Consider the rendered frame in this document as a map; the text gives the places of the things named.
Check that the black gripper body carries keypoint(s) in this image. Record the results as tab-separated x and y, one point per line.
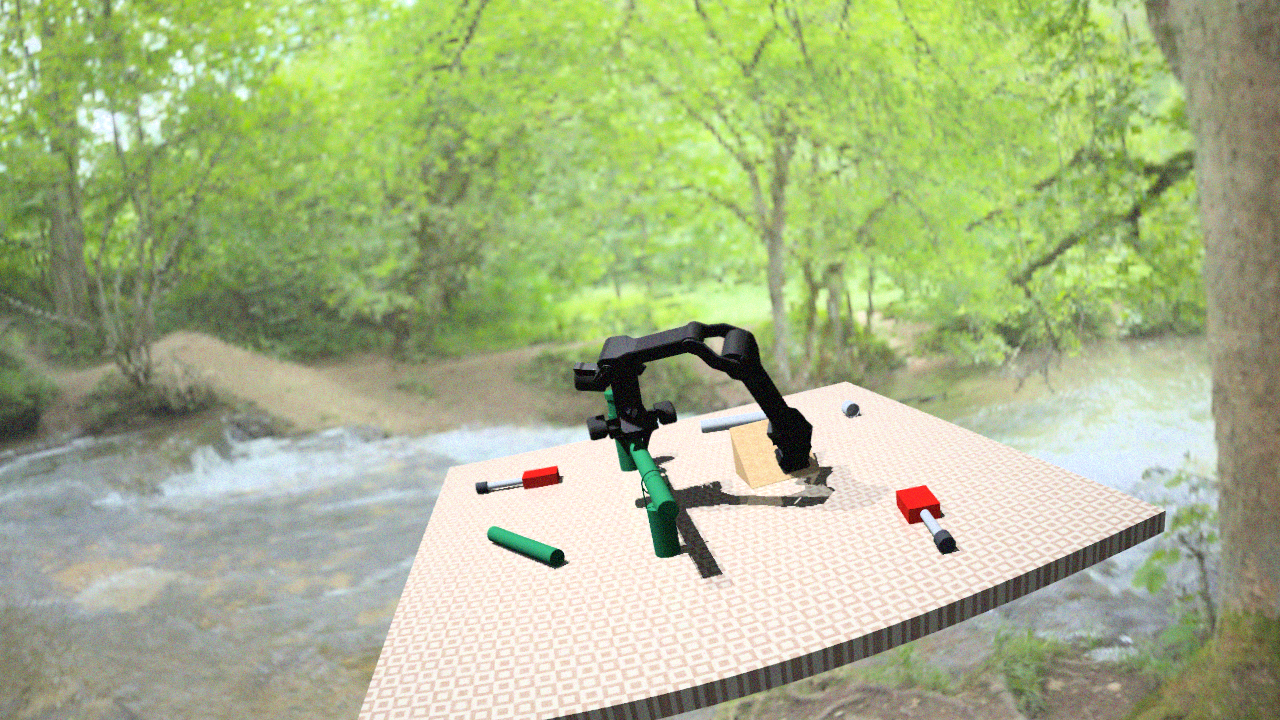
598	428

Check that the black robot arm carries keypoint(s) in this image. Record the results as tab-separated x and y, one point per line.
621	362

